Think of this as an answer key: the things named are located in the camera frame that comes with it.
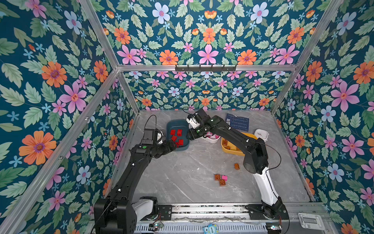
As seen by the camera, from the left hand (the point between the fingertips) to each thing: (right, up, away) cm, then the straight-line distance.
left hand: (173, 146), depth 82 cm
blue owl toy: (+20, -37, -14) cm, 45 cm away
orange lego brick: (+25, -19, +3) cm, 32 cm away
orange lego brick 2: (+33, -2, +9) cm, 34 cm away
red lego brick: (-5, +6, +25) cm, 26 cm away
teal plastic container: (-2, +8, +23) cm, 25 cm away
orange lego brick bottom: (+28, -21, +2) cm, 36 cm away
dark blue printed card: (+45, +13, +30) cm, 56 cm away
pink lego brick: (+31, -19, +4) cm, 36 cm away
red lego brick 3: (+2, -1, +21) cm, 21 cm away
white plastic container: (+21, +2, +16) cm, 27 cm away
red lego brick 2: (+1, +6, +24) cm, 24 cm away
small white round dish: (+60, +6, +20) cm, 63 cm away
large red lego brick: (-3, +2, +21) cm, 21 cm away
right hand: (+11, +8, +9) cm, 16 cm away
